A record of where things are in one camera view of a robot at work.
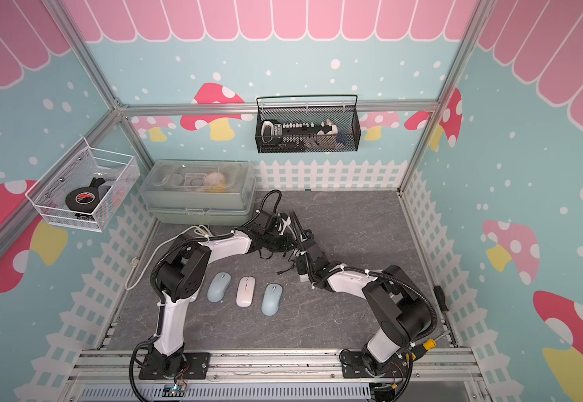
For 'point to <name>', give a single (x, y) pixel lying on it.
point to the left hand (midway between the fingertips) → (297, 249)
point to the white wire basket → (112, 173)
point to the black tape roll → (82, 199)
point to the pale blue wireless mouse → (272, 294)
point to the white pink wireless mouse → (245, 291)
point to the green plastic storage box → (199, 192)
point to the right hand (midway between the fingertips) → (302, 255)
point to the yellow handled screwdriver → (419, 351)
